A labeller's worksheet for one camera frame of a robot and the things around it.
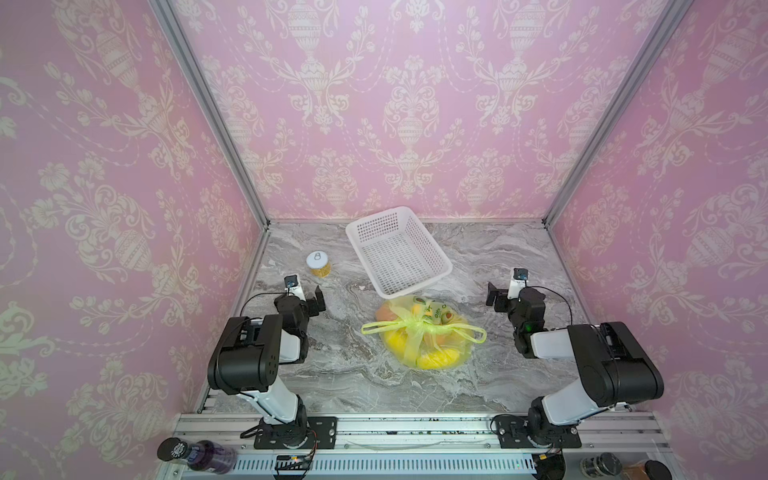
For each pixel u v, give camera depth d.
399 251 1.10
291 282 0.81
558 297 0.78
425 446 0.73
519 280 0.81
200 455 0.61
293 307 0.73
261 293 1.02
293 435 0.68
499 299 0.85
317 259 1.03
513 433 0.73
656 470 0.61
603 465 0.62
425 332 0.80
